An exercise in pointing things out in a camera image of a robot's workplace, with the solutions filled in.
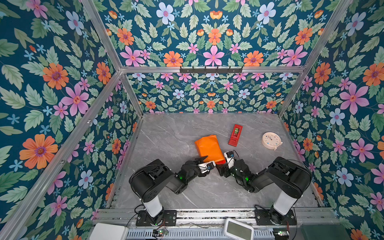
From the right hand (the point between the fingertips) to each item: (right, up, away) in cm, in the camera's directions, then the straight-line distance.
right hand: (221, 161), depth 91 cm
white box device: (-56, -26, -24) cm, 67 cm away
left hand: (-7, +4, -5) cm, 10 cm away
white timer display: (+3, -25, -25) cm, 35 cm away
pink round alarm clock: (+36, +13, +10) cm, 40 cm away
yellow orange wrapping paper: (-7, +9, +3) cm, 12 cm away
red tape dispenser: (+11, +16, +10) cm, 22 cm away
